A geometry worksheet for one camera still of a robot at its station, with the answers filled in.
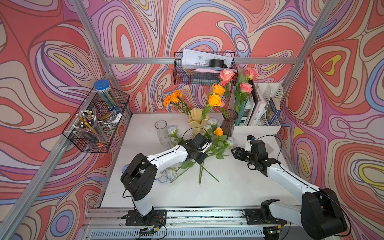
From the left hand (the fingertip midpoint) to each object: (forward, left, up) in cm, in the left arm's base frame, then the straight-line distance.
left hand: (203, 155), depth 88 cm
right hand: (0, -20, 0) cm, 20 cm away
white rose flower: (+20, +21, -1) cm, 29 cm away
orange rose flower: (+8, -10, -6) cm, 14 cm away
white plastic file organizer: (+41, -46, +18) cm, 64 cm away
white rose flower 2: (+29, -8, -1) cm, 30 cm away
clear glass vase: (+13, +25, +7) cm, 29 cm away
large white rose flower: (+10, -18, -2) cm, 21 cm away
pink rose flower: (+26, -22, +26) cm, 42 cm away
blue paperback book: (+26, -48, +11) cm, 56 cm away
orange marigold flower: (+20, +21, +25) cm, 39 cm away
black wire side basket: (+7, +49, +25) cm, 56 cm away
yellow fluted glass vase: (+12, +4, +18) cm, 22 cm away
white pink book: (+23, -34, +16) cm, 44 cm away
